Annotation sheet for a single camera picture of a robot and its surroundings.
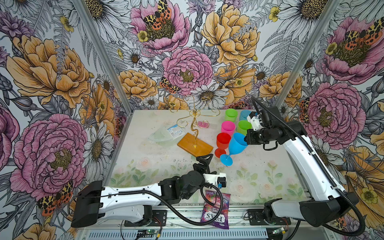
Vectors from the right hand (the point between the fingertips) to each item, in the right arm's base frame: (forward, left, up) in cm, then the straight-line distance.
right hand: (245, 142), depth 73 cm
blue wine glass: (-3, +5, +3) cm, 6 cm away
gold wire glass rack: (+15, +25, -21) cm, 36 cm away
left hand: (-8, +18, -4) cm, 20 cm away
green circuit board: (-31, +47, -25) cm, 62 cm away
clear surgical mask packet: (+25, +43, -25) cm, 56 cm away
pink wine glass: (+18, +4, -10) cm, 21 cm away
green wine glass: (+32, -1, -14) cm, 34 cm away
